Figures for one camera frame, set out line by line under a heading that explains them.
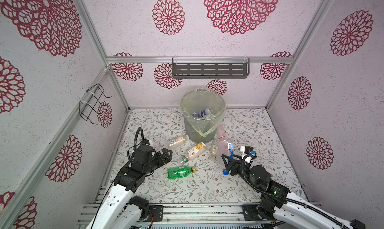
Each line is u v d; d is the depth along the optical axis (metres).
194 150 0.90
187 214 0.75
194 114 1.03
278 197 0.52
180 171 0.83
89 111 0.75
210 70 0.99
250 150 0.62
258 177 0.54
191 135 0.95
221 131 1.00
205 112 1.00
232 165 0.64
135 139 0.56
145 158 0.54
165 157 0.67
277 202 0.53
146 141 0.69
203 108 0.98
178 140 0.96
